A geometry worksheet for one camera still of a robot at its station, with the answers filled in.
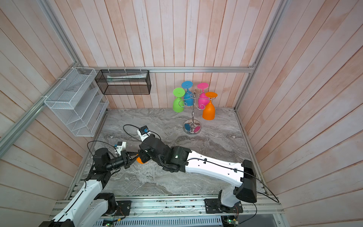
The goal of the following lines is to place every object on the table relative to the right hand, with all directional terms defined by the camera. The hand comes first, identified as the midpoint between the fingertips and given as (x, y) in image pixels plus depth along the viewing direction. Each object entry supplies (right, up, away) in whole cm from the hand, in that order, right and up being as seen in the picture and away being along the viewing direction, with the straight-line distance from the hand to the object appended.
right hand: (139, 147), depth 65 cm
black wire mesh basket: (-22, +42, +38) cm, 61 cm away
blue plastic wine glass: (+25, +28, +25) cm, 45 cm away
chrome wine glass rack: (+30, +8, +42) cm, 52 cm away
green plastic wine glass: (+19, +24, +25) cm, 39 cm away
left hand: (-2, -7, +11) cm, 13 cm away
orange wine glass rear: (+38, +19, +22) cm, 48 cm away
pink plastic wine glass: (+35, +27, +28) cm, 53 cm away
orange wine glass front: (-3, -8, +9) cm, 13 cm away
